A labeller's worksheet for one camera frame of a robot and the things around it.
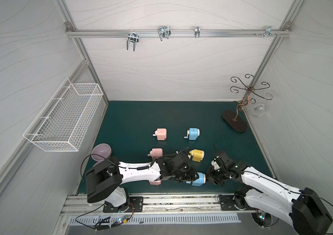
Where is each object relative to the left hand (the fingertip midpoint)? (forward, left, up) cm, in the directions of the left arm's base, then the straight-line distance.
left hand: (197, 180), depth 74 cm
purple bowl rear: (+18, +57, -3) cm, 59 cm away
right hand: (+3, -5, -7) cm, 8 cm away
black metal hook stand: (+47, -31, -6) cm, 57 cm away
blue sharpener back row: (+29, 0, 0) cm, 29 cm away
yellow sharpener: (+14, -2, -1) cm, 14 cm away
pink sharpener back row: (+29, +21, -1) cm, 35 cm away
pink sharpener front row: (-1, +22, -3) cm, 22 cm away
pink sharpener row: (+15, +23, 0) cm, 27 cm away
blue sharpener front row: (0, -2, -1) cm, 2 cm away
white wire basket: (+19, +66, +24) cm, 73 cm away
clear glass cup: (+38, -40, +13) cm, 56 cm away
